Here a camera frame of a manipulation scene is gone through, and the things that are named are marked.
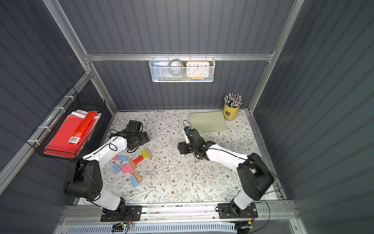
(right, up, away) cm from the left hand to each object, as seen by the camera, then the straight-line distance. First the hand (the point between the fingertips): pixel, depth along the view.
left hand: (143, 140), depth 91 cm
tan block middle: (-7, -15, 0) cm, 16 cm away
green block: (0, -10, +3) cm, 10 cm away
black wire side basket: (-34, +24, -12) cm, 43 cm away
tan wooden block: (+2, -9, +5) cm, 11 cm away
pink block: (0, -3, -33) cm, 33 cm away
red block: (-4, -13, +2) cm, 13 cm away
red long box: (-24, +9, -19) cm, 32 cm away
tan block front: (-1, -21, -5) cm, 22 cm away
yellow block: (+37, +2, -22) cm, 43 cm away
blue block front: (-3, -23, -7) cm, 24 cm away
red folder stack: (-28, +7, -20) cm, 35 cm away
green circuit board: (0, -39, -22) cm, 44 cm away
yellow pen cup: (+59, +23, +10) cm, 64 cm away
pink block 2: (-11, -17, -3) cm, 21 cm away
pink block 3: (-8, -17, -2) cm, 19 cm away
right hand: (+25, -3, -5) cm, 25 cm away
